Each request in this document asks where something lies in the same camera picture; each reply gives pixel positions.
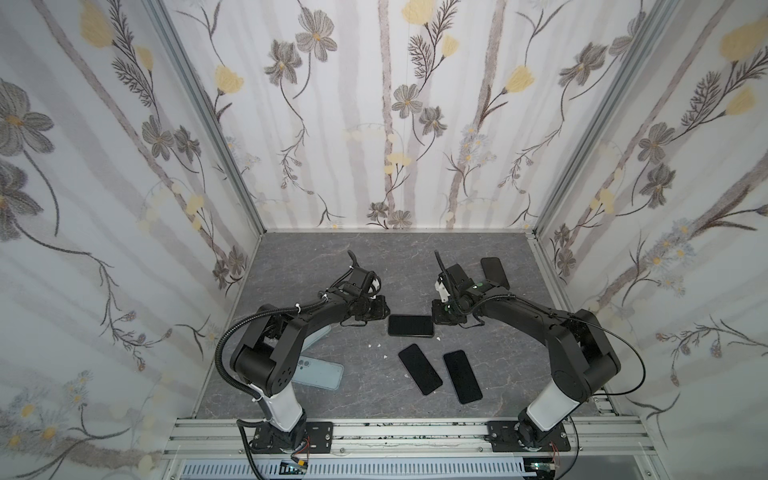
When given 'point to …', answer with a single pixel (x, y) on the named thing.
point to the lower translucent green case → (319, 372)
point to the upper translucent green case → (314, 336)
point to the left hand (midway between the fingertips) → (385, 304)
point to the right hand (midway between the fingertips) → (427, 310)
